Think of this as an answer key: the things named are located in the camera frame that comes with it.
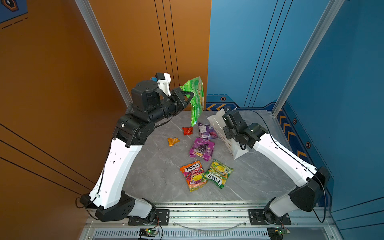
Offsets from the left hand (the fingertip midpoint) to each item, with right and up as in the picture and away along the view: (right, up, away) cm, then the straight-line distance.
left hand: (196, 91), depth 52 cm
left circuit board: (-22, -63, +18) cm, 69 cm away
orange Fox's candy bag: (-1, -40, +31) cm, 51 cm away
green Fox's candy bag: (+12, -39, +32) cm, 52 cm away
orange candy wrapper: (-16, -23, +49) cm, 57 cm away
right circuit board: (+38, -63, +18) cm, 76 cm away
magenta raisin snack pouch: (+3, -26, +39) cm, 47 cm away
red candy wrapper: (-6, -16, +53) cm, 55 cm away
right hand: (+18, -12, +26) cm, 34 cm away
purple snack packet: (+7, -17, +50) cm, 53 cm away
